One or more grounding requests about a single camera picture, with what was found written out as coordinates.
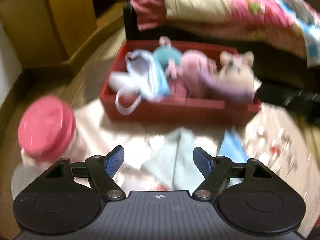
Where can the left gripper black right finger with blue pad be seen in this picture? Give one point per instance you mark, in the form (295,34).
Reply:
(215,171)

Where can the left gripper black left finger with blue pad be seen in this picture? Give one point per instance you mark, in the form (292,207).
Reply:
(101,170)

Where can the light blue towel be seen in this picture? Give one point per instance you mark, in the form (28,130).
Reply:
(173,165)

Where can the white blue face mask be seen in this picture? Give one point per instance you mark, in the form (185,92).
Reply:
(144,78)

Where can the pink lid plastic jar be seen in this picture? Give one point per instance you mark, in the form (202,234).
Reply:
(48,132)

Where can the clear plastic lid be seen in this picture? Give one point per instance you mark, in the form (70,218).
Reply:
(24,175)

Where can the pink floral quilt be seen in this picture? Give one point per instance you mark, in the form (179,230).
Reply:
(289,25)

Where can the pink pig plush toy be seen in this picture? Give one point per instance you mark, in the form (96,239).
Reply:
(184,66)

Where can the wooden tv cabinet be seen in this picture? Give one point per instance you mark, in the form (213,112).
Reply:
(57,37)

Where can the red bed blanket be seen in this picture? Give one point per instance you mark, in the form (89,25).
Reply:
(152,14)

